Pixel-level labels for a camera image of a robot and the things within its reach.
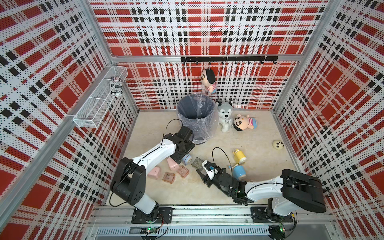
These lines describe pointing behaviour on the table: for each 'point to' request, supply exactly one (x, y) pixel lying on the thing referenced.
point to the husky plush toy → (225, 114)
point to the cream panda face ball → (278, 144)
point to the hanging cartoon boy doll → (207, 78)
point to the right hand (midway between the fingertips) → (203, 165)
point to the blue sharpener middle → (239, 172)
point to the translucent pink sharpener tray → (169, 177)
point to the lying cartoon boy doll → (242, 123)
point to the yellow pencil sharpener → (239, 156)
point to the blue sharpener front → (186, 159)
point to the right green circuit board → (277, 232)
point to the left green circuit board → (144, 230)
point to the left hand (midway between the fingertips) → (190, 151)
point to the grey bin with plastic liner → (199, 112)
